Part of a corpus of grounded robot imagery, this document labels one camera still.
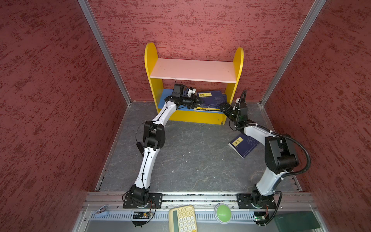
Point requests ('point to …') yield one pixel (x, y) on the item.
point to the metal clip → (101, 209)
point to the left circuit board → (139, 215)
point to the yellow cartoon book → (206, 108)
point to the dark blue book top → (213, 99)
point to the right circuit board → (259, 215)
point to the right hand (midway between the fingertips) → (221, 109)
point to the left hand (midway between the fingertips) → (204, 104)
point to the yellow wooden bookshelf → (193, 90)
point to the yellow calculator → (182, 219)
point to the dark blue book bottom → (243, 144)
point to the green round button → (222, 213)
